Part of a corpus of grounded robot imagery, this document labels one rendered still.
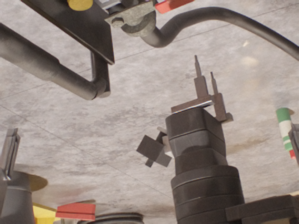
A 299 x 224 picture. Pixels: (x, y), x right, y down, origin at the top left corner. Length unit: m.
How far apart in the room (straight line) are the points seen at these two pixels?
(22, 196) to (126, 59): 1.26
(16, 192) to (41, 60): 2.16
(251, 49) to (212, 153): 1.30
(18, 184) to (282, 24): 1.67
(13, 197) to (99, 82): 2.05
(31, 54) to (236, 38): 1.22
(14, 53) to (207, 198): 0.25
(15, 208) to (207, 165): 2.20
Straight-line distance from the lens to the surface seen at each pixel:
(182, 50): 1.70
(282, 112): 2.38
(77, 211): 3.50
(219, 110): 0.57
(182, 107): 0.52
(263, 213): 0.47
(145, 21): 0.72
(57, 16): 0.61
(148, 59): 1.71
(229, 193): 0.49
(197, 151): 0.51
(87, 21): 0.67
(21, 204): 2.68
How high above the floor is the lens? 0.85
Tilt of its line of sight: 23 degrees down
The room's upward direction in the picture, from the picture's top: 171 degrees clockwise
